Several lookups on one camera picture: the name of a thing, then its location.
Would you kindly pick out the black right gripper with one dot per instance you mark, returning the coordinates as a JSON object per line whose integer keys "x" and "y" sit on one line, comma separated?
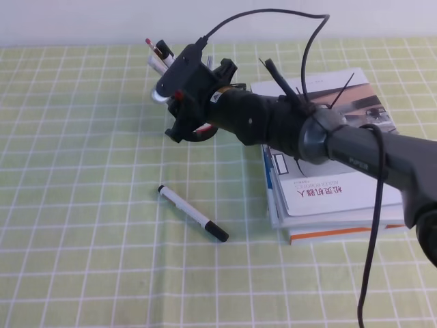
{"x": 198, "y": 91}

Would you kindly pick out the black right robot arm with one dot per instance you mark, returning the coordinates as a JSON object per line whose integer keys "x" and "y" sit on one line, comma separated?
{"x": 302, "y": 129}

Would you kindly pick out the black mesh pen holder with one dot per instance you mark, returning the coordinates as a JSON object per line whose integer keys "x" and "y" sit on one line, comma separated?
{"x": 205, "y": 131}

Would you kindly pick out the clear gel pen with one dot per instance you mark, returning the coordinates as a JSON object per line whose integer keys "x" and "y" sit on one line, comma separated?
{"x": 209, "y": 62}

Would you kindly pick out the white tube in holder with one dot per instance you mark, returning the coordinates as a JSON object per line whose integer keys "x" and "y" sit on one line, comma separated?
{"x": 157, "y": 65}

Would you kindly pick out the white marker in holder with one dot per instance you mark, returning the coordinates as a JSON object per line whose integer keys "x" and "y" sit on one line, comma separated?
{"x": 167, "y": 55}

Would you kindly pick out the pencil with red eraser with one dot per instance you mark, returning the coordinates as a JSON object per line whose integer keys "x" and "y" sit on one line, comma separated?
{"x": 154, "y": 48}

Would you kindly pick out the black zip ties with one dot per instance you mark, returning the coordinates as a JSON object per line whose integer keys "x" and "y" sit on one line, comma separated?
{"x": 279, "y": 87}

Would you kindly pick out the black white marker on table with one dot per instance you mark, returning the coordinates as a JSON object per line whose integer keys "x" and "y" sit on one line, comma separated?
{"x": 193, "y": 213}

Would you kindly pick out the top robot brochure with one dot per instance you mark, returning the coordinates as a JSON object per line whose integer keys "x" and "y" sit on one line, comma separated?
{"x": 357, "y": 105}

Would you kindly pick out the green checkered tablecloth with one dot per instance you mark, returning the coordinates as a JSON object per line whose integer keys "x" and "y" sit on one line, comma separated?
{"x": 88, "y": 241}

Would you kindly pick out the orange striped bottom book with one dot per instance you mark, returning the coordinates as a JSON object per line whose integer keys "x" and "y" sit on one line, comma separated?
{"x": 323, "y": 233}

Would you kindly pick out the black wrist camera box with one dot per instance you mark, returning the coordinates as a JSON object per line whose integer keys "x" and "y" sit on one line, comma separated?
{"x": 178, "y": 74}

